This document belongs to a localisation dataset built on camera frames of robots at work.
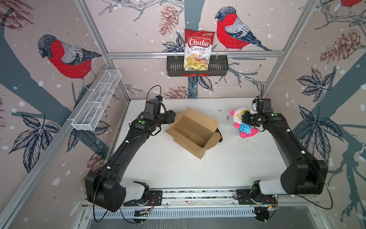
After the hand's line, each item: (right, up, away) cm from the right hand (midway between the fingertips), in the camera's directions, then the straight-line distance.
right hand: (241, 119), depth 85 cm
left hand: (-43, +4, -7) cm, 44 cm away
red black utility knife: (-11, -9, +15) cm, 21 cm away
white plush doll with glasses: (+1, -6, -3) cm, 7 cm away
